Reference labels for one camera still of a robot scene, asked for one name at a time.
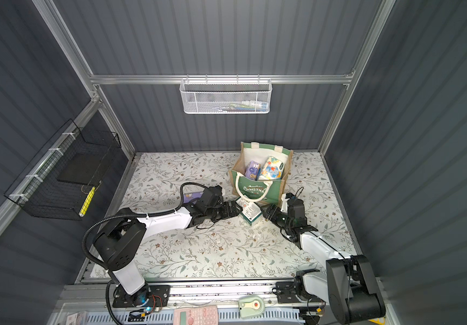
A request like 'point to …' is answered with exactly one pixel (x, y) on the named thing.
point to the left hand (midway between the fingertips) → (239, 215)
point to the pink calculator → (197, 315)
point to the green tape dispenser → (251, 307)
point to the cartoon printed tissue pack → (272, 169)
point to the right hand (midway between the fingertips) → (268, 211)
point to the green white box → (250, 210)
